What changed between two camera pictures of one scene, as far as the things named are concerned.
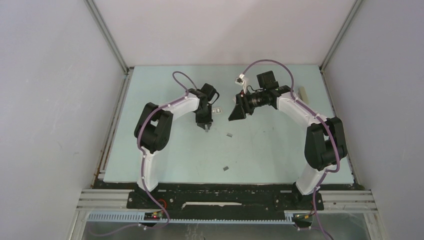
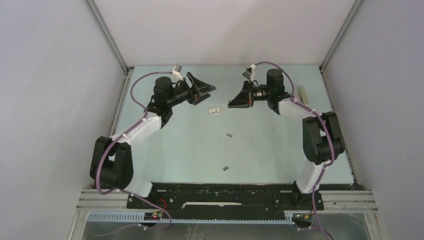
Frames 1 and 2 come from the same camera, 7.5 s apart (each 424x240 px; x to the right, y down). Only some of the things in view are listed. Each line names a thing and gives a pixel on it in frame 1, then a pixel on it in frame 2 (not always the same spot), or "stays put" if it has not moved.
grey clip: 303,95 stays put
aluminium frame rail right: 328,56 stays put
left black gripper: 201,122 -> 197,88
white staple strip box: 217,110 stays put
